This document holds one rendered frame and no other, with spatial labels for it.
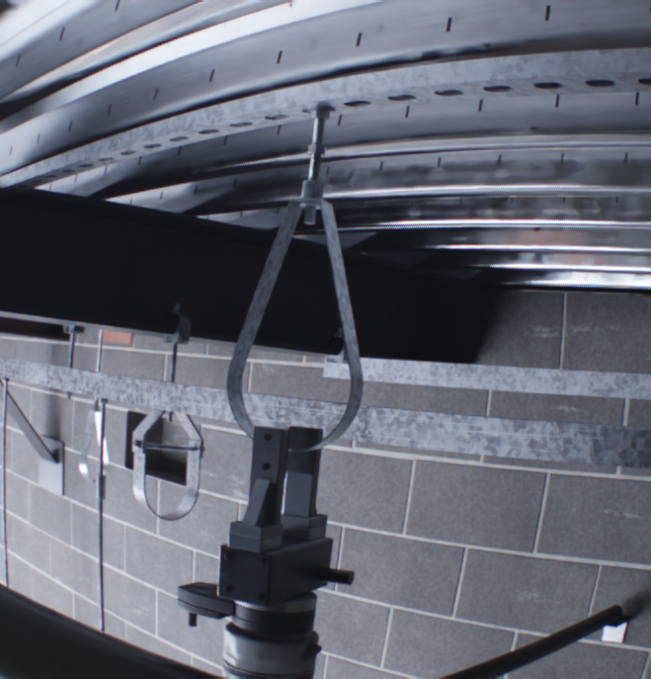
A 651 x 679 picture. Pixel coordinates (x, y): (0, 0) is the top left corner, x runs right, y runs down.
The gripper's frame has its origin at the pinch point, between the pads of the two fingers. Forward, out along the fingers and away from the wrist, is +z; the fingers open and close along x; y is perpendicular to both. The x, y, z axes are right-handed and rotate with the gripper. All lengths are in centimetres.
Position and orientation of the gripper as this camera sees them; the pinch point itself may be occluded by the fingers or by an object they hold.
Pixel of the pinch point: (287, 451)
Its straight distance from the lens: 80.4
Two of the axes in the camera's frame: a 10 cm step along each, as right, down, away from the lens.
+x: -4.0, -0.8, -9.1
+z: 0.9, -9.9, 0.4
